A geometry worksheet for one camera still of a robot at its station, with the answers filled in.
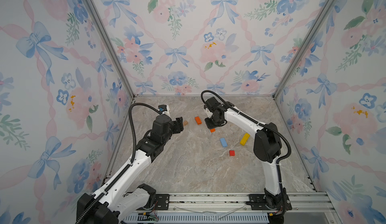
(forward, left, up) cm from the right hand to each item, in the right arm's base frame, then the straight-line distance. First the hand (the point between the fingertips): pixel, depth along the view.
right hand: (211, 124), depth 94 cm
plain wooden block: (+6, +17, -7) cm, 20 cm away
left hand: (-8, +19, +17) cm, 26 cm away
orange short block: (+8, +8, -6) cm, 13 cm away
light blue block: (-9, -8, -8) cm, 14 cm away
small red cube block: (-15, -12, -8) cm, 21 cm away
